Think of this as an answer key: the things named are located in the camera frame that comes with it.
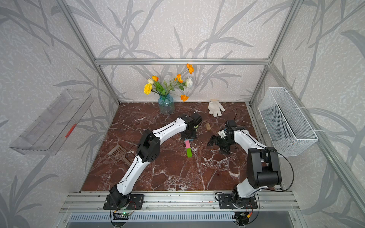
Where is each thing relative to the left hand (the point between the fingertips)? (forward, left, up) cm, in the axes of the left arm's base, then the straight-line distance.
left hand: (192, 138), depth 98 cm
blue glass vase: (+23, +20, +10) cm, 32 cm away
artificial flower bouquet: (+29, +28, +24) cm, 46 cm away
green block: (-10, +2, 0) cm, 11 cm away
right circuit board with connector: (-44, -26, -3) cm, 51 cm away
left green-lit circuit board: (-43, +37, -4) cm, 57 cm away
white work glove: (+30, -19, 0) cm, 35 cm away
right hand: (-9, -13, +5) cm, 16 cm away
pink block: (-4, +3, -1) cm, 5 cm away
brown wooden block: (+10, -12, 0) cm, 15 cm away
